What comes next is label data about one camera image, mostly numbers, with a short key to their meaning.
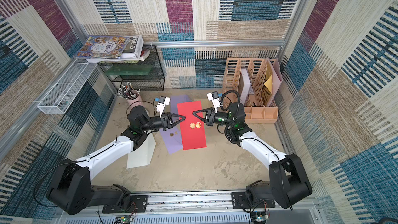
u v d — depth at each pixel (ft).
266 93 3.18
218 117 2.17
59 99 2.33
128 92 3.19
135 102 3.32
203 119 2.29
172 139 3.12
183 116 2.30
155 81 3.88
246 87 3.16
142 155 2.87
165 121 2.12
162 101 2.18
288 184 1.36
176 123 2.27
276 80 2.79
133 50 2.62
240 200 2.40
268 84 2.88
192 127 2.33
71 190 1.34
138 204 2.41
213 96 2.19
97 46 2.66
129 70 3.26
